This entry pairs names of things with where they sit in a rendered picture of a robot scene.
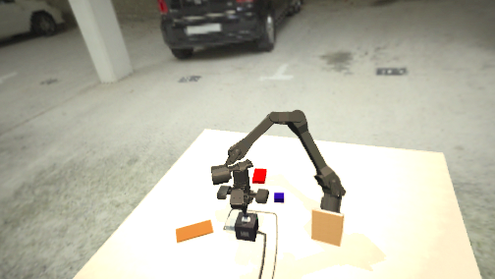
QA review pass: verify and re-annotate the red rectangular block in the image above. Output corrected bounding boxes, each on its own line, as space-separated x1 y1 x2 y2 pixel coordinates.
252 168 267 184

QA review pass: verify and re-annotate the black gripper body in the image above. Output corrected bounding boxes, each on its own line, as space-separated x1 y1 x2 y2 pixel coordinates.
217 178 269 204

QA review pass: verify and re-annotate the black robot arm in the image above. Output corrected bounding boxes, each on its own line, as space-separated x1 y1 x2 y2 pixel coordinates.
210 110 346 214

